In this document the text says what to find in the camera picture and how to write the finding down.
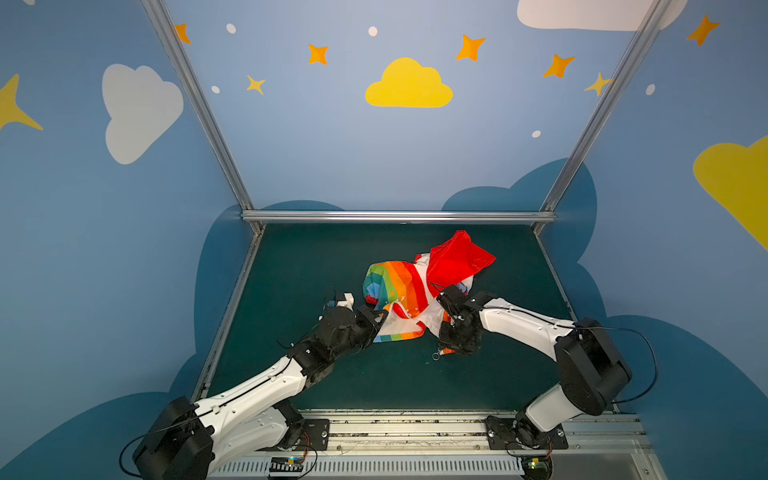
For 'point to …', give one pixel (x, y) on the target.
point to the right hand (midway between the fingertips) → (446, 344)
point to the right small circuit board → (536, 467)
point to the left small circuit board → (286, 464)
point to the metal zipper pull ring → (435, 353)
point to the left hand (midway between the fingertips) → (391, 309)
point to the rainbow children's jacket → (406, 294)
